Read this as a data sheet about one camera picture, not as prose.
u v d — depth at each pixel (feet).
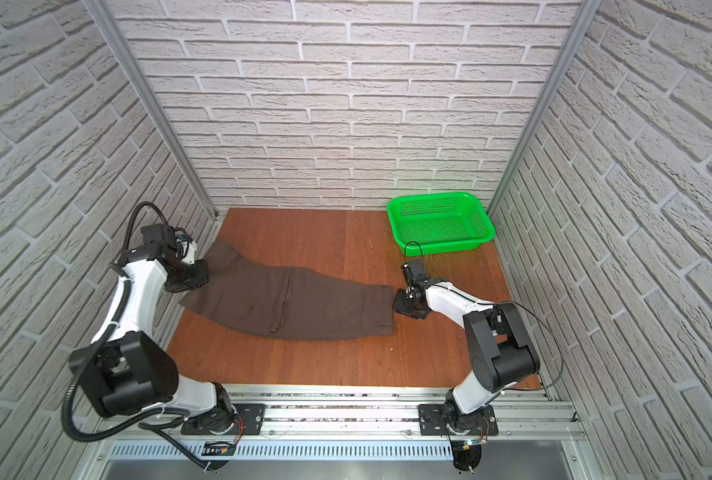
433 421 2.42
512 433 2.38
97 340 1.39
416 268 2.49
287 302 3.06
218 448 2.38
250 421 2.40
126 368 1.46
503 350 1.53
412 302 2.31
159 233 2.10
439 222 3.86
